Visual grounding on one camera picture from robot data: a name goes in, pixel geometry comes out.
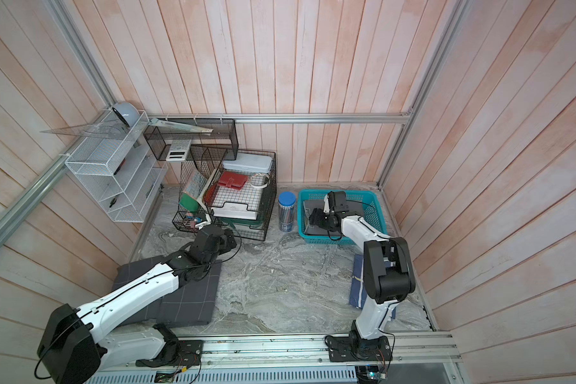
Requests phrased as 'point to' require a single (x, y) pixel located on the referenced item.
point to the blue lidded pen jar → (286, 209)
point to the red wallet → (233, 180)
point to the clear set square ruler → (178, 126)
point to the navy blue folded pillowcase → (358, 297)
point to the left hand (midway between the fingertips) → (223, 238)
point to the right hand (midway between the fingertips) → (315, 217)
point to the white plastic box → (254, 163)
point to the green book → (190, 203)
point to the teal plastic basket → (373, 215)
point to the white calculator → (179, 150)
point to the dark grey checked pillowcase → (193, 302)
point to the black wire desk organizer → (238, 194)
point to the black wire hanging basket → (221, 144)
